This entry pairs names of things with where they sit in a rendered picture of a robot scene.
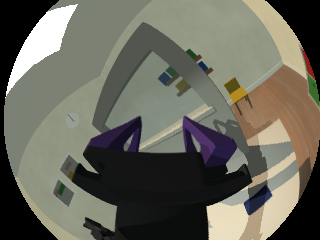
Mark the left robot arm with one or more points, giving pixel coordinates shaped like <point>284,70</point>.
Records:
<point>96,233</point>

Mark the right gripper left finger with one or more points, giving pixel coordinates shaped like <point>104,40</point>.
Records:
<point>115,139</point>

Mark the grey window sill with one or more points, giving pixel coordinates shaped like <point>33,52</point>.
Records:
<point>197,118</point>

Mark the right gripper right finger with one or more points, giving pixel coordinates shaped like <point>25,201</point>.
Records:
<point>216,148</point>

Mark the clear glass window pane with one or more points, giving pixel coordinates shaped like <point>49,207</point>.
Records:
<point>157,93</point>

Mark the grey wall section with window opening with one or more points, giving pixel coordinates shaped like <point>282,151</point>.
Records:
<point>147,38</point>

